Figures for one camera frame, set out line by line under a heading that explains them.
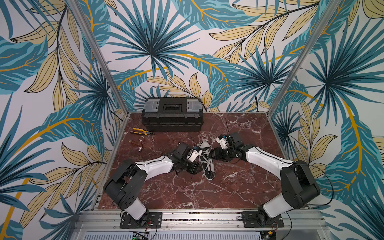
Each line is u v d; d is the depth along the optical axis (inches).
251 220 28.9
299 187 17.5
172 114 37.2
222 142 32.8
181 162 27.2
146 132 41.9
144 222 26.6
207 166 34.6
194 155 31.6
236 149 27.1
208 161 34.6
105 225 28.7
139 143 39.3
